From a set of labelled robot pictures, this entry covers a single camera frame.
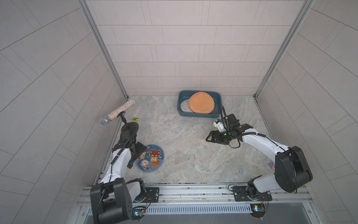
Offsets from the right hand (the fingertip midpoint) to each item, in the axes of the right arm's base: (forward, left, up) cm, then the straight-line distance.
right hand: (210, 139), depth 84 cm
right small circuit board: (-35, -19, -9) cm, 41 cm away
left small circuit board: (-33, +39, -3) cm, 51 cm away
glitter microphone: (+6, +57, +18) cm, 60 cm away
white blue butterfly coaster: (+33, +14, -4) cm, 36 cm away
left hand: (-2, +43, -5) cm, 44 cm away
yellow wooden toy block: (+21, +51, -3) cm, 56 cm away
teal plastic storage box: (+42, +14, -1) cm, 45 cm away
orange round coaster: (+34, +1, -3) cm, 34 cm away
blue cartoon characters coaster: (-8, +36, -6) cm, 37 cm away
